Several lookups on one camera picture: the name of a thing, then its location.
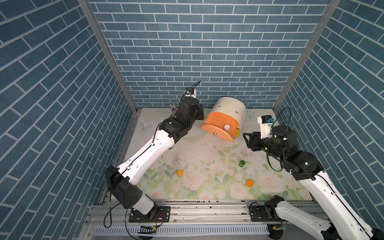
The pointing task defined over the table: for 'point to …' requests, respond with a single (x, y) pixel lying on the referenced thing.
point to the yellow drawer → (237, 133)
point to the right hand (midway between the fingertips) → (250, 134)
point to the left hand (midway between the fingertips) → (203, 105)
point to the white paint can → (226, 127)
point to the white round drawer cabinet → (234, 107)
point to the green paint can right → (242, 163)
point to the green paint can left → (170, 148)
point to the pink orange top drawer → (214, 123)
